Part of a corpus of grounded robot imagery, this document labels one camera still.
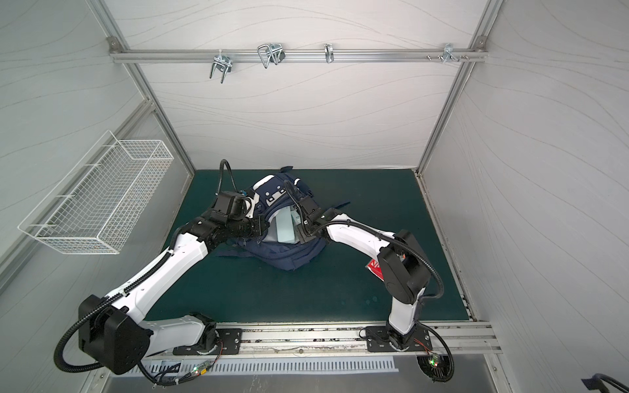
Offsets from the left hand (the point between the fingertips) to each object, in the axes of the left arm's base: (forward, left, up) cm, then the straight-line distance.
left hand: (273, 221), depth 80 cm
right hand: (+6, -13, -9) cm, 16 cm away
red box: (-7, -36, -19) cm, 41 cm away
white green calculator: (+7, -2, -11) cm, 14 cm away
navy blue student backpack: (+17, +3, -9) cm, 20 cm away
